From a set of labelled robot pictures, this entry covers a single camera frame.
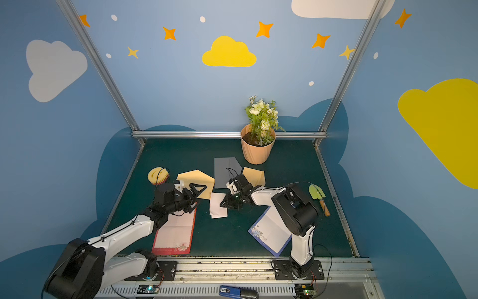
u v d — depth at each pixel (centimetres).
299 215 51
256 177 104
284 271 74
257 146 98
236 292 67
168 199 66
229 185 91
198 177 104
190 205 76
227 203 82
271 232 85
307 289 71
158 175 98
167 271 75
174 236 84
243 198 74
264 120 93
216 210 91
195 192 75
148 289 71
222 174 104
